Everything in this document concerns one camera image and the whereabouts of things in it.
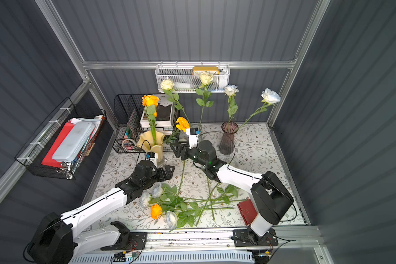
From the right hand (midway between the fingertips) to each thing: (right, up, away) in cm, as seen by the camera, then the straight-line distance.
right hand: (177, 141), depth 76 cm
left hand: (-6, -14, +7) cm, 17 cm away
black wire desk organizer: (-42, +20, +40) cm, 61 cm away
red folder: (-52, -8, -9) cm, 54 cm away
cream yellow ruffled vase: (-19, 0, +11) cm, 22 cm away
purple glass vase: (+28, -3, +30) cm, 41 cm away
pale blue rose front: (-3, -36, -1) cm, 36 cm away
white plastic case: (-43, -1, -8) cm, 44 cm away
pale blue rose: (-12, -25, +7) cm, 28 cm away
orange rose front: (-11, -34, +3) cm, 36 cm away
